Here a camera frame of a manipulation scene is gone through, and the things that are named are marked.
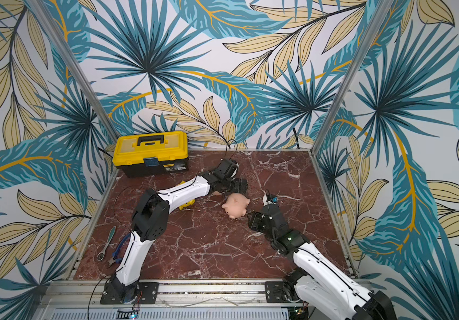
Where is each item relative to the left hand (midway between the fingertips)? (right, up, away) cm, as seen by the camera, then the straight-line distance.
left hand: (240, 188), depth 94 cm
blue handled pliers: (-51, -26, -12) cm, 59 cm away
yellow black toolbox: (-43, +16, +1) cm, 46 cm away
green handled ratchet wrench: (-57, -26, -13) cm, 64 cm away
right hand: (+4, -10, -12) cm, 16 cm away
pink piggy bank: (-3, -7, -6) cm, 10 cm away
